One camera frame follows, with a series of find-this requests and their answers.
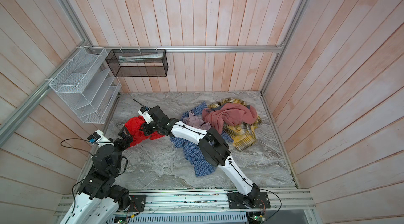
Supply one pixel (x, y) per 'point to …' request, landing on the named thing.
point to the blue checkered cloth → (193, 152)
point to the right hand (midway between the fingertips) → (139, 128)
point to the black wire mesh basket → (138, 62)
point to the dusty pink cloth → (231, 114)
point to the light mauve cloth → (196, 121)
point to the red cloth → (133, 125)
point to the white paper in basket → (125, 58)
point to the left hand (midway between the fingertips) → (121, 134)
